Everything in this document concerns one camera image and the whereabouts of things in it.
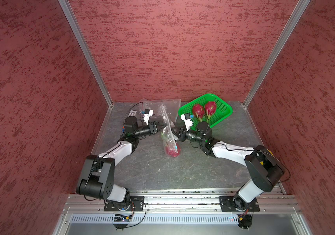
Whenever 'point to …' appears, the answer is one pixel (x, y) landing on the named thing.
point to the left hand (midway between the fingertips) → (165, 128)
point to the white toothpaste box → (132, 113)
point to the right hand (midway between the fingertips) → (170, 131)
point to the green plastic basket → (223, 110)
